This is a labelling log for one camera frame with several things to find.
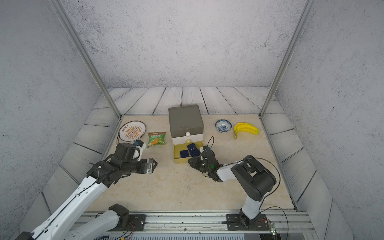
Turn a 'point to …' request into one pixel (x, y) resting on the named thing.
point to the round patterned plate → (132, 131)
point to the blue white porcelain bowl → (223, 125)
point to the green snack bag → (156, 138)
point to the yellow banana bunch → (245, 127)
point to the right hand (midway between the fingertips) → (189, 162)
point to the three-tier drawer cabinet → (186, 128)
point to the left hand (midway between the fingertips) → (152, 163)
